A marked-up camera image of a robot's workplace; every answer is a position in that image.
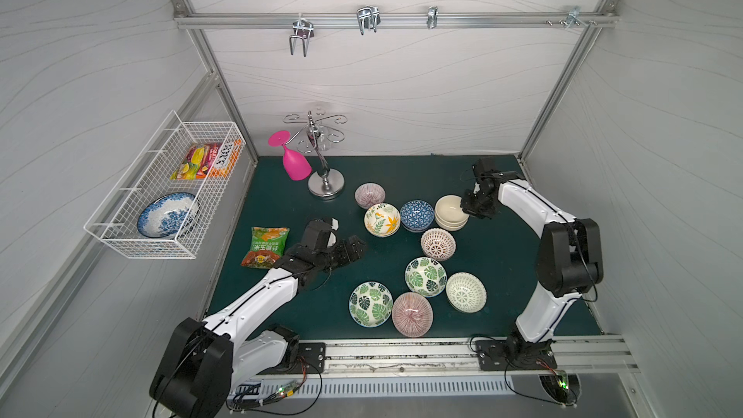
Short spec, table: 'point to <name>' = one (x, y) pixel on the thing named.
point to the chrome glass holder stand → (324, 182)
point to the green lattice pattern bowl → (466, 292)
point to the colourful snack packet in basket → (208, 161)
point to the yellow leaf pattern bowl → (382, 220)
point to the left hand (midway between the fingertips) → (359, 251)
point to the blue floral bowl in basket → (169, 216)
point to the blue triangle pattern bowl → (416, 216)
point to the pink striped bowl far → (369, 194)
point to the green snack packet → (267, 246)
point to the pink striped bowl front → (412, 314)
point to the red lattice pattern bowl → (438, 244)
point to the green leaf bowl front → (371, 304)
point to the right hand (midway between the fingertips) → (467, 207)
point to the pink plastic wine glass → (296, 166)
